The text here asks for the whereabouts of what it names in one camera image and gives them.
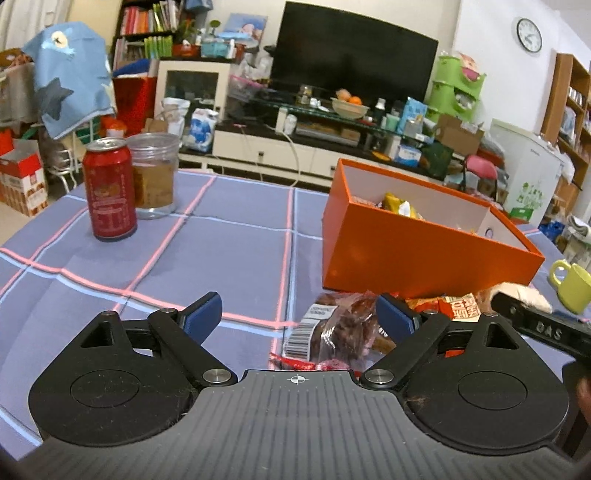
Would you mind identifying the beige bread pack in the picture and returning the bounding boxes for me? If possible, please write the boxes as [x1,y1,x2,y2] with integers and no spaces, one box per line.
[475,282,553,314]

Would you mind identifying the green plastic drawers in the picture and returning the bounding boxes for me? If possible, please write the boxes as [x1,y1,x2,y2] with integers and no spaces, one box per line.
[426,52,487,123]

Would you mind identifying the blue star fabric cover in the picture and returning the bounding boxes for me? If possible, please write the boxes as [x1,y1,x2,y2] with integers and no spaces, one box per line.
[22,22,116,140]

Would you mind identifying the red soda can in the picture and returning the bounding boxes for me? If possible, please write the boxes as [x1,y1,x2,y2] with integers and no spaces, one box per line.
[82,137,137,241]

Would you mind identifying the red folding chair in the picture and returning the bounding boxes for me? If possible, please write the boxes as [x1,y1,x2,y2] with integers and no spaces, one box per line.
[463,154,498,194]

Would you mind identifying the round wall clock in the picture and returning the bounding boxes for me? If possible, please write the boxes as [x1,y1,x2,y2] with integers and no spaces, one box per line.
[516,18,543,54]

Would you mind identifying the fruit bowl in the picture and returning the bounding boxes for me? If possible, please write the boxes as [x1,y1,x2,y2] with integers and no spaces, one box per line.
[331,89,369,120]

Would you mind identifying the white tv cabinet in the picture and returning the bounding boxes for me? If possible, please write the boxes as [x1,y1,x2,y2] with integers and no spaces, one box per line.
[177,124,445,188]

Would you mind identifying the clear bag dried red fruit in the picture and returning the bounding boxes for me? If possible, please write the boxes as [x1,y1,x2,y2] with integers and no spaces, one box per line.
[273,292,396,370]

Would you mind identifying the blue plaid tablecloth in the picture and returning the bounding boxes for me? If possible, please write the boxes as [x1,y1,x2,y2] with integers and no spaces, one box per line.
[0,168,591,460]

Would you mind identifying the yellow snack bag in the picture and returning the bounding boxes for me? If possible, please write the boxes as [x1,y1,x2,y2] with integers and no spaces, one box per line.
[381,192,423,220]

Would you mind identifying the clear plastic jar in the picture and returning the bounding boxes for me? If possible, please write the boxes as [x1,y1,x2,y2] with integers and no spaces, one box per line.
[126,133,180,219]

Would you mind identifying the white cabinet glass door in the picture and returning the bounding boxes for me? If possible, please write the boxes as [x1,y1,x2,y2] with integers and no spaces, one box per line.
[154,58,231,120]

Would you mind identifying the white small fridge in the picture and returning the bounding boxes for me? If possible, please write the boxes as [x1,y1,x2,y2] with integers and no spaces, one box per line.
[490,119,563,227]

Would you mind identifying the yellow-green mug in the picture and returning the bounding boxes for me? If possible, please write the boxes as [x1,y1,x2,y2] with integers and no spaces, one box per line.
[549,260,591,315]

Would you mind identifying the wooden bookshelf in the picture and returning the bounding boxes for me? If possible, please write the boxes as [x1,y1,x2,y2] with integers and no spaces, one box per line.
[541,53,590,213]

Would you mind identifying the orange cardboard box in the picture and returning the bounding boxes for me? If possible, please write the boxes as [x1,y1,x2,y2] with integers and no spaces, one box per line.
[322,159,545,298]

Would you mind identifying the brown cardboard box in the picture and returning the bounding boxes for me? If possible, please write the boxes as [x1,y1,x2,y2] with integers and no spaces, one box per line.
[435,114,484,157]

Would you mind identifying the red white snack bag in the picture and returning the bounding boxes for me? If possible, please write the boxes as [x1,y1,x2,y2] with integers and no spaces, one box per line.
[406,294,481,322]

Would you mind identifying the black flat television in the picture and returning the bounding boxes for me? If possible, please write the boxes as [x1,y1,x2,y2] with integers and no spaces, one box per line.
[270,2,439,105]

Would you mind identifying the dark bookshelf with books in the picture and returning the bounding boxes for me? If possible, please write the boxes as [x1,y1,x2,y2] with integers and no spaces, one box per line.
[110,0,184,71]

